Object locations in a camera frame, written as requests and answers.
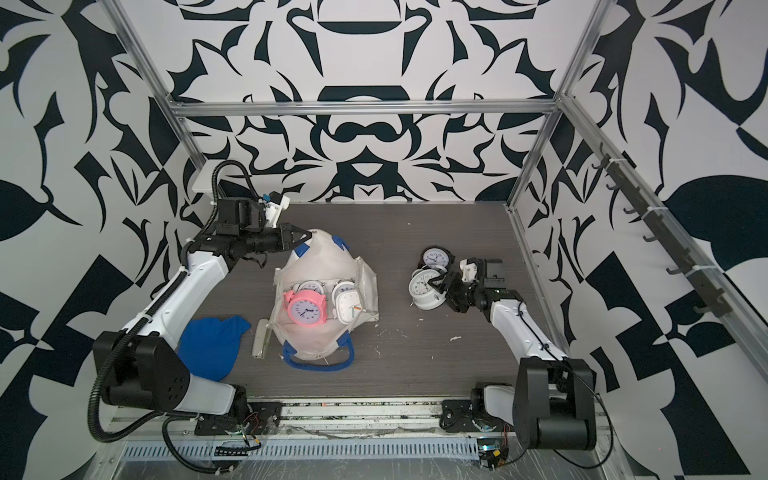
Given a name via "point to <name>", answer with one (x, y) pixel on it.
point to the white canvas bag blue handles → (327, 347)
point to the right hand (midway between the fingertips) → (434, 282)
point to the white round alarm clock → (424, 296)
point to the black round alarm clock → (436, 256)
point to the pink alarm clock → (305, 308)
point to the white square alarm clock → (346, 303)
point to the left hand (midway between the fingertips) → (307, 230)
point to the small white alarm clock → (309, 284)
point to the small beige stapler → (261, 339)
